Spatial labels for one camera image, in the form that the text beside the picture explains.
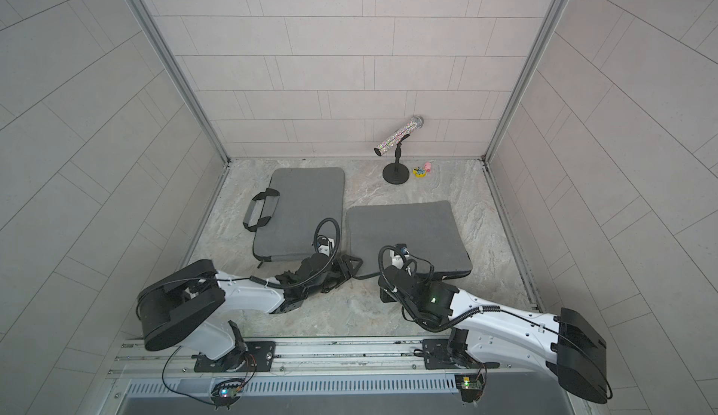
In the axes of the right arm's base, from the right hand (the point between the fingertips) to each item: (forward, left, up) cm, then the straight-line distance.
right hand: (382, 284), depth 79 cm
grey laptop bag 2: (+18, -17, -3) cm, 25 cm away
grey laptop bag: (+26, +32, -1) cm, 41 cm away
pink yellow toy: (+45, -20, -3) cm, 49 cm away
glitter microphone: (+50, -16, +18) cm, 55 cm away
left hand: (+6, +5, 0) cm, 7 cm away
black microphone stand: (+45, -9, -3) cm, 46 cm away
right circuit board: (-24, -20, -6) cm, 32 cm away
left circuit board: (-23, +38, -1) cm, 45 cm away
